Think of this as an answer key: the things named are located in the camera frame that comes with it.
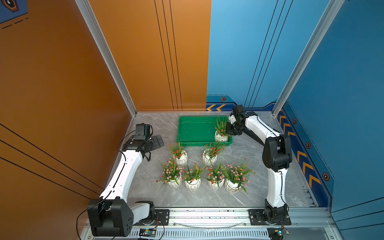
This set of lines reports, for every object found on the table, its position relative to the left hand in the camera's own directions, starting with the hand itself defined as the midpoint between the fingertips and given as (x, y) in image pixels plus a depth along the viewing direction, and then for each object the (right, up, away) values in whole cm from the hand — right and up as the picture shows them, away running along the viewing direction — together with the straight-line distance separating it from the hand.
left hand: (154, 140), depth 83 cm
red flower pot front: (+33, -16, -12) cm, 39 cm away
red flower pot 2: (+31, -8, +2) cm, 33 cm away
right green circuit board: (+62, -43, -13) cm, 76 cm away
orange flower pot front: (+22, -21, -8) cm, 31 cm away
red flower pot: (+14, -9, +2) cm, 17 cm away
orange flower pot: (+39, +3, +7) cm, 40 cm away
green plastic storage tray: (+25, +4, +25) cm, 36 cm away
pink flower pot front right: (+43, -17, -11) cm, 48 cm away
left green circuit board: (+1, -43, -12) cm, 45 cm away
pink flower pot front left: (+11, -16, -10) cm, 22 cm away
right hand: (+44, +4, +15) cm, 46 cm away
